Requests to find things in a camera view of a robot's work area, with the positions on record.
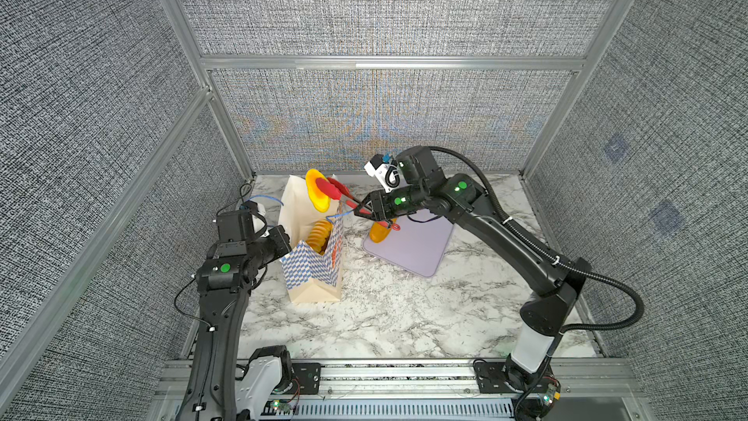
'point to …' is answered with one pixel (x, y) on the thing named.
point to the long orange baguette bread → (378, 232)
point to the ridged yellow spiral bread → (319, 234)
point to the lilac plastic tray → (418, 247)
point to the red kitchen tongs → (335, 189)
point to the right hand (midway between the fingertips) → (360, 207)
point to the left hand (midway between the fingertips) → (289, 234)
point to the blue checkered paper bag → (314, 269)
